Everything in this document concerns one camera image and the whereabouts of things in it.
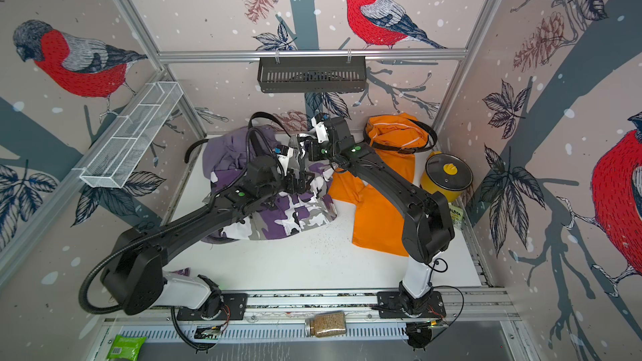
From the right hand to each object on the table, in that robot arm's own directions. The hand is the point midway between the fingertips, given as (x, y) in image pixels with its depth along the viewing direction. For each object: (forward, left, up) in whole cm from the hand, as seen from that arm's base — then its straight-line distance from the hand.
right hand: (308, 143), depth 84 cm
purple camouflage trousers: (-16, +10, -23) cm, 29 cm away
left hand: (-9, -1, -3) cm, 9 cm away
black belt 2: (+13, +27, -18) cm, 35 cm away
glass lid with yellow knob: (-2, -52, -12) cm, 53 cm away
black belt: (+17, +61, -26) cm, 69 cm away
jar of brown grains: (-49, -8, -21) cm, 54 cm away
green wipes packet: (-56, +47, -24) cm, 77 cm away
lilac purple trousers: (+11, +39, -19) cm, 44 cm away
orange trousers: (-18, -25, -24) cm, 39 cm away
